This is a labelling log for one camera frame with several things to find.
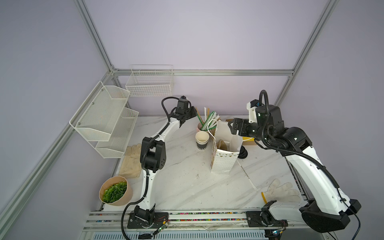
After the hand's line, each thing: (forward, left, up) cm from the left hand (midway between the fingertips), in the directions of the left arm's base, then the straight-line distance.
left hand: (196, 110), depth 98 cm
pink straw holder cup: (-9, -2, -8) cm, 13 cm away
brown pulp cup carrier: (-20, -17, -11) cm, 28 cm away
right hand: (-29, -17, +19) cm, 39 cm away
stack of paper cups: (-15, -4, -11) cm, 19 cm away
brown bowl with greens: (-50, +39, -8) cm, 64 cm away
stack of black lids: (-23, -31, -16) cm, 42 cm away
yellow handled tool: (-50, -38, -19) cm, 66 cm away
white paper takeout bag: (-36, -15, -4) cm, 39 cm away
